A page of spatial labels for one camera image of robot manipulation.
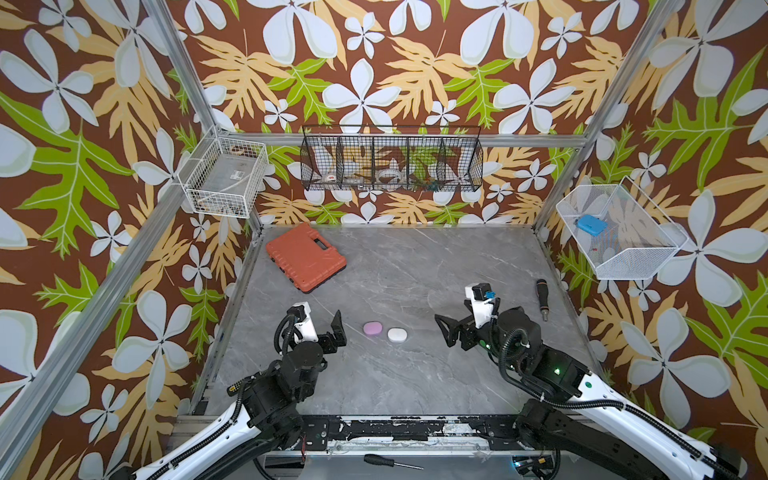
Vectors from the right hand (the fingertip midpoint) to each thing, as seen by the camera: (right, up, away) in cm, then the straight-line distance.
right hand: (448, 310), depth 71 cm
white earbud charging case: (-11, -11, +20) cm, 25 cm away
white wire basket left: (-62, +36, +14) cm, 73 cm away
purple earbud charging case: (-19, -9, +20) cm, 29 cm away
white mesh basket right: (+50, +19, +10) cm, 54 cm away
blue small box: (+45, +22, +15) cm, 52 cm away
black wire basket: (-13, +46, +26) cm, 54 cm away
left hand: (-31, -1, +3) cm, 32 cm away
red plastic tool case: (-44, +13, +34) cm, 57 cm away
